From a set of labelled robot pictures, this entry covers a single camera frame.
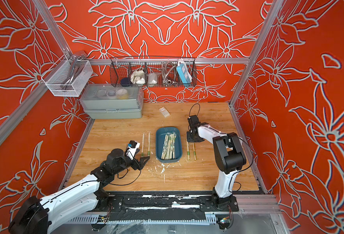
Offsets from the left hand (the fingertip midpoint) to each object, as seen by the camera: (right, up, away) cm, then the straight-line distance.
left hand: (144, 153), depth 81 cm
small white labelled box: (+10, +25, +33) cm, 42 cm away
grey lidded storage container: (-25, +31, +17) cm, 44 cm away
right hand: (+28, +6, +16) cm, 33 cm away
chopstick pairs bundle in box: (+13, -2, +9) cm, 16 cm away
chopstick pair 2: (+30, -1, +11) cm, 32 cm away
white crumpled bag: (-7, +46, +11) cm, 48 cm away
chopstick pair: (+26, -2, +11) cm, 29 cm away
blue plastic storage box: (+8, +6, +17) cm, 20 cm away
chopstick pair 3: (0, +2, +14) cm, 15 cm away
